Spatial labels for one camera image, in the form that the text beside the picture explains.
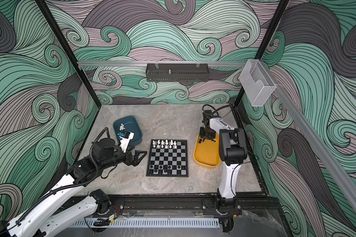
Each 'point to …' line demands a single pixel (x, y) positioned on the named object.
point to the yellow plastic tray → (207, 154)
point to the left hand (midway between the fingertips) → (141, 148)
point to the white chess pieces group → (166, 145)
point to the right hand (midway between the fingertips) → (205, 136)
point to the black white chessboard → (168, 158)
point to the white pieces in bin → (122, 127)
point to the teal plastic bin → (130, 123)
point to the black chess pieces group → (165, 168)
